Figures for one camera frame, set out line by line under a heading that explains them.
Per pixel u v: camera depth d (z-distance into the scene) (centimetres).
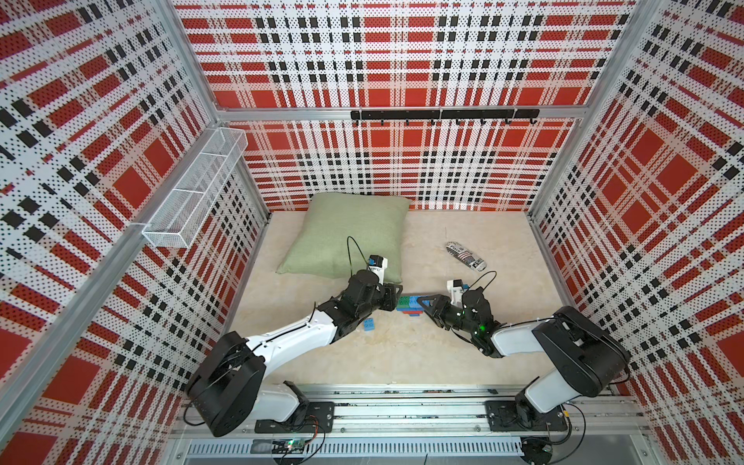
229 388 41
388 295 73
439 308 79
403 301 78
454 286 86
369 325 90
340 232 100
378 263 74
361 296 63
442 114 88
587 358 45
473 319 71
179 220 93
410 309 86
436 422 73
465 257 104
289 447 69
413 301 86
